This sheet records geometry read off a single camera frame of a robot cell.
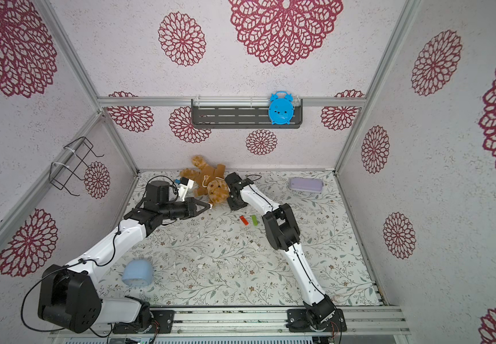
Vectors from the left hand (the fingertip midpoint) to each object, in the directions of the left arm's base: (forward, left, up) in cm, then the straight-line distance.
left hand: (208, 207), depth 79 cm
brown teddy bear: (+25, +5, -14) cm, 29 cm away
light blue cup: (-19, +26, -14) cm, 35 cm away
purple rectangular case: (+27, -45, -19) cm, 56 cm away
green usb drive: (+7, -18, -23) cm, 30 cm away
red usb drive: (+7, -13, -22) cm, 26 cm away
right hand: (+17, -8, -21) cm, 28 cm away
